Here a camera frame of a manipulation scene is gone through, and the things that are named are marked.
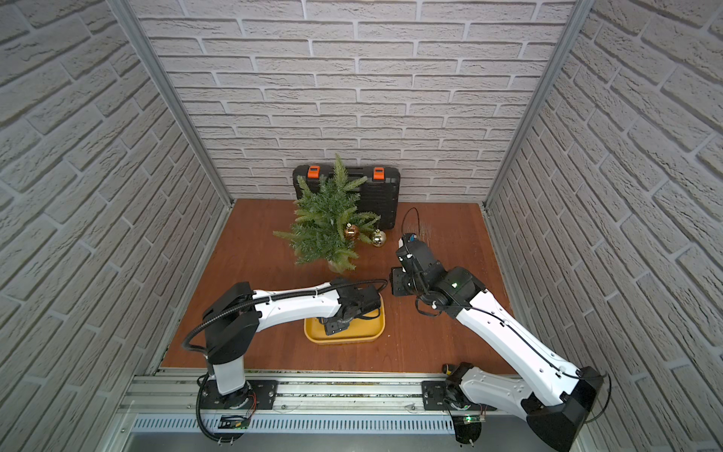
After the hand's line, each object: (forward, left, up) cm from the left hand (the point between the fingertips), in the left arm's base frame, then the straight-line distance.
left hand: (332, 308), depth 84 cm
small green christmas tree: (+19, +2, +17) cm, 26 cm away
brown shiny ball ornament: (+11, -6, +24) cm, 27 cm away
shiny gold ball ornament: (+16, -14, +15) cm, 26 cm away
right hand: (+2, -19, +16) cm, 26 cm away
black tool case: (+35, -15, +16) cm, 41 cm away
